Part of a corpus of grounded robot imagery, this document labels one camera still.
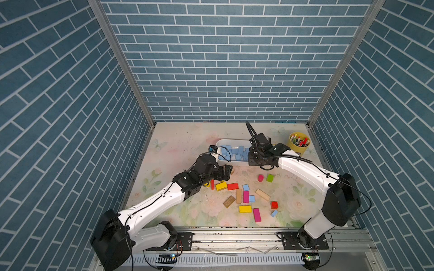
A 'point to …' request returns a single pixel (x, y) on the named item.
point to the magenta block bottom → (257, 215)
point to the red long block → (232, 186)
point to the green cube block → (270, 178)
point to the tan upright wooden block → (238, 196)
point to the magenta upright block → (246, 197)
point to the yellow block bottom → (245, 209)
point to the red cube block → (274, 205)
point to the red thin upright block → (212, 184)
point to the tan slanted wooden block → (263, 194)
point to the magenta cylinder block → (260, 178)
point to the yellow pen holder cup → (299, 143)
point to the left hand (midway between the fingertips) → (228, 167)
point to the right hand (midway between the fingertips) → (252, 160)
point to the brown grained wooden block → (229, 201)
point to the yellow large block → (221, 186)
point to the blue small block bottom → (274, 213)
